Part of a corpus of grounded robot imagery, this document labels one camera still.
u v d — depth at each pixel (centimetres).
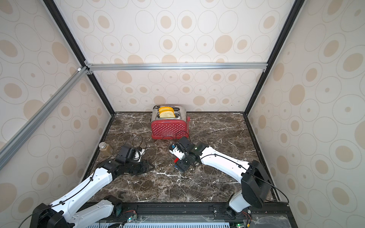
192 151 58
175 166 71
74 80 80
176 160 71
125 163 62
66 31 75
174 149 72
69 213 42
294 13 70
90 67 91
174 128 94
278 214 73
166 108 95
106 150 89
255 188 42
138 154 66
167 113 92
